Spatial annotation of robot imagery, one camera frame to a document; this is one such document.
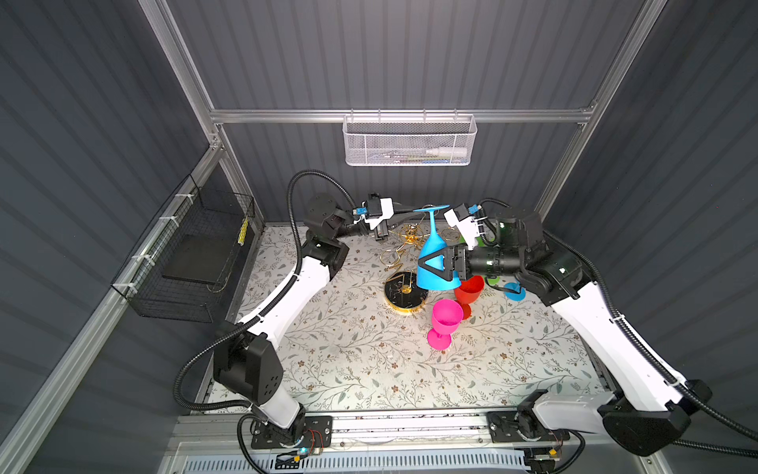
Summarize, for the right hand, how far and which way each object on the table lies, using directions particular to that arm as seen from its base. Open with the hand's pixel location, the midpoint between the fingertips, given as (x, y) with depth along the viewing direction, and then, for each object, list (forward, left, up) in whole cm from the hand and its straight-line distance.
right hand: (432, 260), depth 61 cm
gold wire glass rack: (+15, +5, -37) cm, 40 cm away
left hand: (+6, +1, +9) cm, 10 cm away
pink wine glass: (+2, -8, -28) cm, 29 cm away
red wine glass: (+6, -13, -22) cm, 27 cm away
